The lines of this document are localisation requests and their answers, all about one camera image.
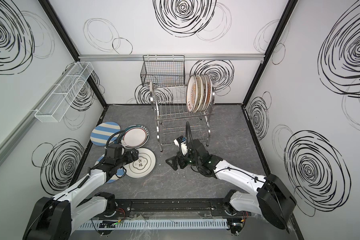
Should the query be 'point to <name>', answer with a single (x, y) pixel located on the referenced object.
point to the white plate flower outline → (142, 167)
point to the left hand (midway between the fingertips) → (134, 153)
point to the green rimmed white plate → (135, 136)
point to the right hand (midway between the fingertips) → (170, 159)
